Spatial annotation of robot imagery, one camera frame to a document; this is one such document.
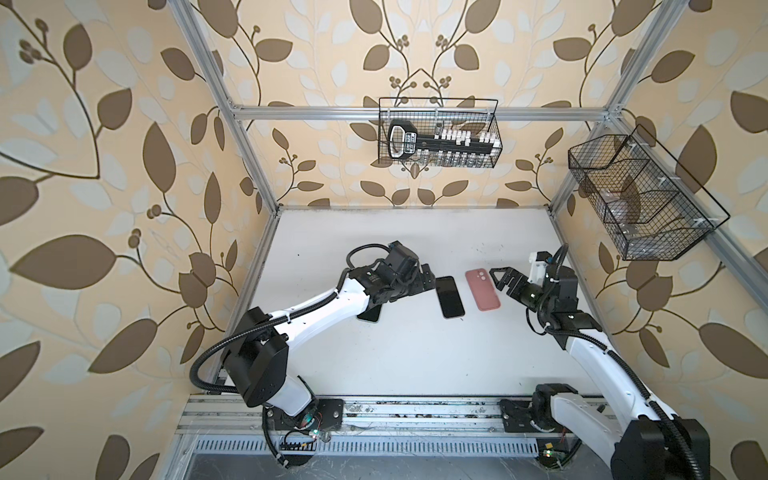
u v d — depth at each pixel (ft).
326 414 2.43
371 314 2.98
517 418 2.42
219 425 2.44
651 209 2.39
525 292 2.40
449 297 3.12
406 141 2.76
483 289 3.13
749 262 1.81
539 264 2.46
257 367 1.39
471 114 2.98
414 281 2.14
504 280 2.42
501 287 2.47
